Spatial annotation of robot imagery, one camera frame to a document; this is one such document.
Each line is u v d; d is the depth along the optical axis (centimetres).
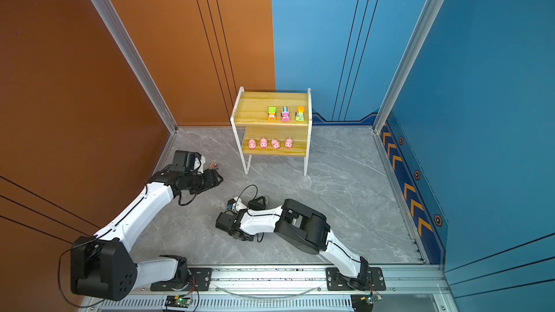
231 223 71
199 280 74
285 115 76
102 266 40
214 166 102
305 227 53
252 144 89
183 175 63
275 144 89
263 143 90
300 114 76
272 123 76
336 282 72
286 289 72
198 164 70
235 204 81
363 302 70
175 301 71
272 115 76
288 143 90
